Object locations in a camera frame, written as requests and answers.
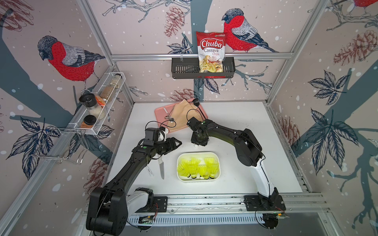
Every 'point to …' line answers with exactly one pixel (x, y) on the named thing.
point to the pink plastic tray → (163, 115)
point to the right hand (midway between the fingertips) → (194, 142)
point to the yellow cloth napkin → (181, 113)
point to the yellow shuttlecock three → (204, 171)
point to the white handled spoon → (168, 117)
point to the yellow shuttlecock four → (194, 161)
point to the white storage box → (201, 156)
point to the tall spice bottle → (108, 92)
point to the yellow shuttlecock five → (193, 169)
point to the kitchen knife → (162, 167)
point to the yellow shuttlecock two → (212, 165)
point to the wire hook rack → (56, 144)
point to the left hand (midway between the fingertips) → (180, 142)
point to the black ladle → (196, 103)
